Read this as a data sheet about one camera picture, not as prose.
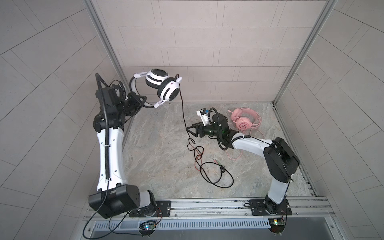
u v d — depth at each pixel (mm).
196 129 725
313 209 713
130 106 578
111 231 651
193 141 808
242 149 603
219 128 662
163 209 706
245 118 967
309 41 828
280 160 490
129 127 1051
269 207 632
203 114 737
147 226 643
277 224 681
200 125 733
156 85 547
